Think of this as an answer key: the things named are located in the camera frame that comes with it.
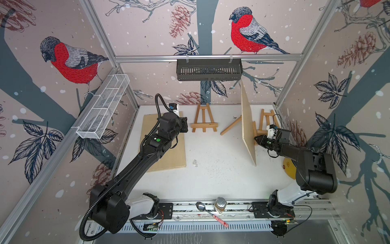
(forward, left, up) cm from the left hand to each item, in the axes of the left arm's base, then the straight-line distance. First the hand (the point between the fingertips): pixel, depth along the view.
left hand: (187, 115), depth 78 cm
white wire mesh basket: (-8, +45, +2) cm, 46 cm away
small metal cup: (-38, -15, -17) cm, 44 cm away
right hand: (+2, -44, -23) cm, 49 cm away
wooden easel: (+8, -50, -28) cm, 58 cm away
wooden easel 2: (+12, -9, -25) cm, 29 cm away
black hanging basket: (+42, -13, +1) cm, 44 cm away
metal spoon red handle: (-37, -7, -28) cm, 47 cm away
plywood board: (-7, -35, -18) cm, 40 cm away
